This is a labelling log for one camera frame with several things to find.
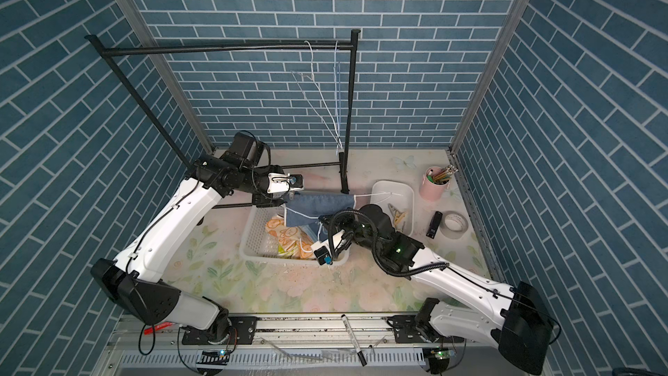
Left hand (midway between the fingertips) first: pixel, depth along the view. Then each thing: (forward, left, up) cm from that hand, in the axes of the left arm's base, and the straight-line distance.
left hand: (289, 185), depth 75 cm
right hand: (-8, -11, -1) cm, 14 cm away
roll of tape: (+2, -57, -25) cm, 63 cm away
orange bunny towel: (-7, +1, -22) cm, 23 cm away
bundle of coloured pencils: (+14, -52, -12) cm, 55 cm away
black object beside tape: (0, -49, -24) cm, 55 cm away
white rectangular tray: (+12, -37, -25) cm, 46 cm away
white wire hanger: (0, +3, -14) cm, 15 cm away
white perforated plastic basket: (-8, +13, -24) cm, 28 cm away
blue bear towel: (-1, -4, -11) cm, 12 cm away
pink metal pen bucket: (+14, -50, -21) cm, 56 cm away
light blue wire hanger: (+46, -14, 0) cm, 48 cm away
